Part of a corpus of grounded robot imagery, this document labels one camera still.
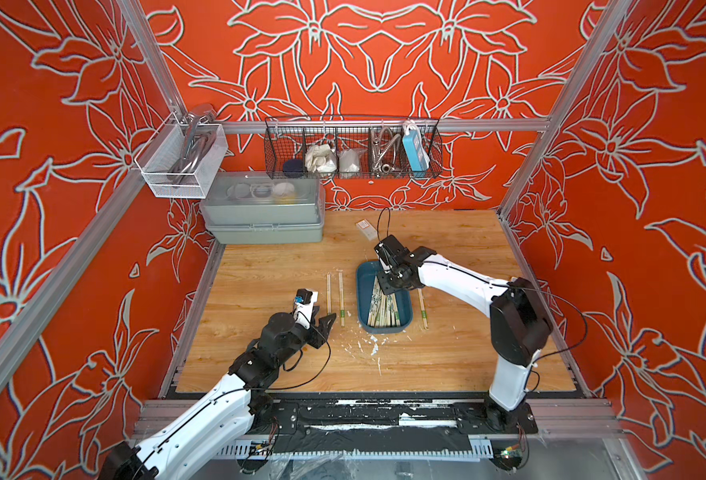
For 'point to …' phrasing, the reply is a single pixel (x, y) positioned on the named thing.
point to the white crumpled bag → (320, 158)
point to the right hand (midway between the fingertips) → (381, 284)
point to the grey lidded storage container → (264, 207)
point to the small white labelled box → (368, 229)
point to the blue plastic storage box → (366, 278)
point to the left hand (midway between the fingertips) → (328, 310)
